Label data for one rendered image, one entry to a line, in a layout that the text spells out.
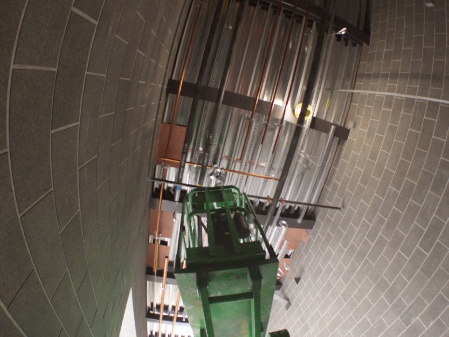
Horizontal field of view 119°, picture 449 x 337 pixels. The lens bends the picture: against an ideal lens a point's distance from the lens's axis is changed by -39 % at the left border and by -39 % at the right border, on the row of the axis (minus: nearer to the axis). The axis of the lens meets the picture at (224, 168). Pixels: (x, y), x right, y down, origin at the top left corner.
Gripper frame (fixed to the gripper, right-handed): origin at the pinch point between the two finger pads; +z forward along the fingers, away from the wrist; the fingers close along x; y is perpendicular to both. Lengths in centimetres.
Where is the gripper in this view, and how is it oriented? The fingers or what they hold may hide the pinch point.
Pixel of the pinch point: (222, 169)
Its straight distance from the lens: 315.6
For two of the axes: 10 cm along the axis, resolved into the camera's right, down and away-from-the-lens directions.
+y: 9.7, 1.8, 1.8
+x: 0.5, 5.6, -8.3
